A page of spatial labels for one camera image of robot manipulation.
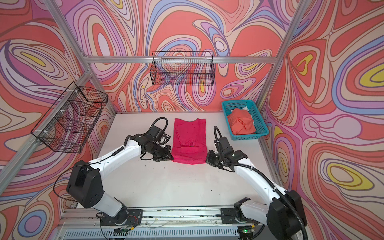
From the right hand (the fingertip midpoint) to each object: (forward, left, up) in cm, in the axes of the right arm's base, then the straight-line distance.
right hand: (207, 162), depth 81 cm
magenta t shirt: (+17, +10, -9) cm, 21 cm away
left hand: (+3, +17, +2) cm, 18 cm away
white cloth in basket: (+47, -34, -5) cm, 58 cm away
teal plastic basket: (+27, -39, -4) cm, 48 cm away
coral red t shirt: (+31, -26, -3) cm, 41 cm away
